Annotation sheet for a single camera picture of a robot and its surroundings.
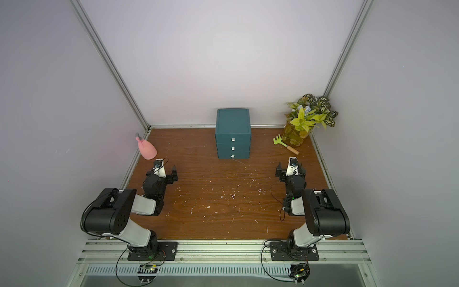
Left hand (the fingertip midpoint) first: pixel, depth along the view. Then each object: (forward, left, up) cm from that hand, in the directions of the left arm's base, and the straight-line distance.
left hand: (166, 164), depth 91 cm
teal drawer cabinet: (+12, -35, +11) cm, 39 cm away
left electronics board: (-45, 0, -12) cm, 47 cm away
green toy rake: (+25, -64, -8) cm, 69 cm away
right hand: (+1, -65, +4) cm, 65 cm away
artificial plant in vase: (+20, -71, +17) cm, 76 cm away
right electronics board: (-44, -63, -10) cm, 77 cm away
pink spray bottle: (+11, +15, -2) cm, 19 cm away
